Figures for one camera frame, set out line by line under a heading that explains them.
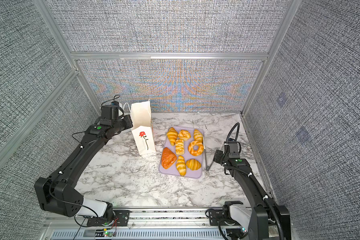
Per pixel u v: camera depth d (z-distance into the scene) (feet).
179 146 3.12
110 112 1.97
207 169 2.93
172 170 3.00
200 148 3.11
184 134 3.36
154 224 2.40
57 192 1.31
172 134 3.39
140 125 2.56
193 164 2.88
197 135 3.30
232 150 2.13
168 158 2.98
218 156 2.56
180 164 2.89
